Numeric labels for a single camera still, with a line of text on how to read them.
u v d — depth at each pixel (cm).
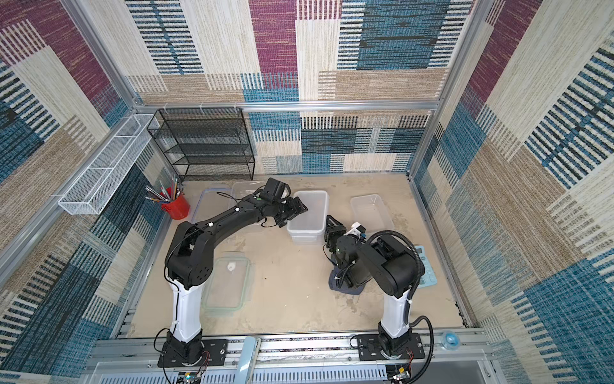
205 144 110
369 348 73
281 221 91
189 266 53
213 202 114
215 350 74
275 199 78
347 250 71
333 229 84
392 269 51
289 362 74
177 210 101
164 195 101
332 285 83
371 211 111
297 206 86
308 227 88
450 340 75
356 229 87
